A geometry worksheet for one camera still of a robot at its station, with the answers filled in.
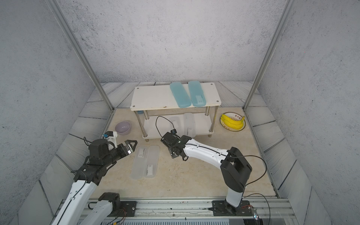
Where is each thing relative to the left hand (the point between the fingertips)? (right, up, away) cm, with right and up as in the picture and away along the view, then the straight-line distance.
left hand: (134, 144), depth 75 cm
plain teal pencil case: (+25, +27, +6) cm, 37 cm away
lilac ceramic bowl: (-19, +7, +29) cm, 36 cm away
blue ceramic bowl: (-4, +18, +26) cm, 32 cm away
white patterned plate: (+67, +16, +39) cm, 80 cm away
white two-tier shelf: (+4, +19, +45) cm, 49 cm away
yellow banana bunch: (+65, +9, +29) cm, 72 cm away
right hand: (+25, -5, +9) cm, 27 cm away
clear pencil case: (-1, -17, +12) cm, 21 cm away
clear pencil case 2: (+6, -14, +16) cm, 22 cm away
